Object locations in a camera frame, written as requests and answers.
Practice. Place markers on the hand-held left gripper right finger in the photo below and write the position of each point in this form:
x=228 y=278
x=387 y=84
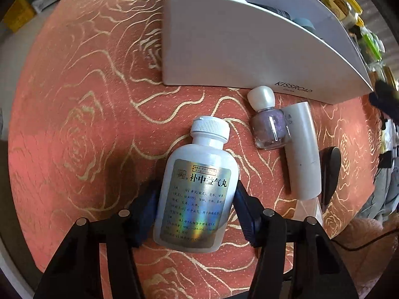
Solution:
x=246 y=218

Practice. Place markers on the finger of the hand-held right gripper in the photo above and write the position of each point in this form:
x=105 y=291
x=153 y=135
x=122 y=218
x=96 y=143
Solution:
x=386 y=98

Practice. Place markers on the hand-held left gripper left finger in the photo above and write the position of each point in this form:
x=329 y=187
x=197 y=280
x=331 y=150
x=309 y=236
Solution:
x=146 y=218

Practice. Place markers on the white bottle holographic label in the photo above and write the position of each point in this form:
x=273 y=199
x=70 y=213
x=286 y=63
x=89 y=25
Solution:
x=193 y=193

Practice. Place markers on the clear plastic box white label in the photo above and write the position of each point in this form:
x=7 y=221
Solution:
x=308 y=211

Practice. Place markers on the white cylinder tube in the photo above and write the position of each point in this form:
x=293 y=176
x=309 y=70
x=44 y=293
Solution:
x=304 y=155

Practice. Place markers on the black correction tape dispenser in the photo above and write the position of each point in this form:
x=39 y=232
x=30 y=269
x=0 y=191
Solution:
x=330 y=171

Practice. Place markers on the purple nail polish bottle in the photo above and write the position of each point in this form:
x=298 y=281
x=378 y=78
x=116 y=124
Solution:
x=269 y=127

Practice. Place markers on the clear toothpick jar blue lid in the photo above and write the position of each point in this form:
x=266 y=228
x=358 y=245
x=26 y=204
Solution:
x=304 y=24

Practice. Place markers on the black cosmetic tube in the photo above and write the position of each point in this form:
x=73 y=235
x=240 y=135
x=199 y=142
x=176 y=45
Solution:
x=274 y=10

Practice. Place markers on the white cardboard box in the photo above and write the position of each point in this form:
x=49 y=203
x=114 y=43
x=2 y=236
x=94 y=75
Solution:
x=233 y=53

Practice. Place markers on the glass jar gold lid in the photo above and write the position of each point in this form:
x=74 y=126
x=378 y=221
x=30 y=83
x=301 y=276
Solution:
x=385 y=74

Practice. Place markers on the jar green lid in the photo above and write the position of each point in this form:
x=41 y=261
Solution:
x=372 y=45

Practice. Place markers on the large jar yellow lid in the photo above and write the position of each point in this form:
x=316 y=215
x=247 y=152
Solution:
x=341 y=4

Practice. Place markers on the red rose pattern tablecloth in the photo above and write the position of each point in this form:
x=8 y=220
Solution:
x=93 y=115

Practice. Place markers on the pink fleece clothing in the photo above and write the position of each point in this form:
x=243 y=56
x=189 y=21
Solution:
x=364 y=249

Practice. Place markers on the yellow plastic crates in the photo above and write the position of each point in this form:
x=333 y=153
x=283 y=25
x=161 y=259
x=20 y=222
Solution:
x=18 y=14

